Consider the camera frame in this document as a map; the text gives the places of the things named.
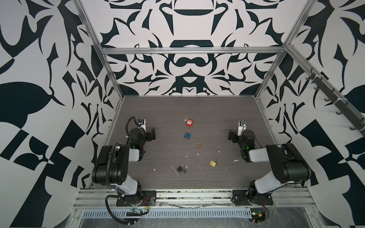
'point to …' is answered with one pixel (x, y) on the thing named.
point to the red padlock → (189, 121)
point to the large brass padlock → (213, 162)
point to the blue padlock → (187, 135)
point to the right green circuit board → (258, 214)
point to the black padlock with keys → (182, 168)
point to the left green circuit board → (135, 212)
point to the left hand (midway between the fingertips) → (146, 125)
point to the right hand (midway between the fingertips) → (239, 128)
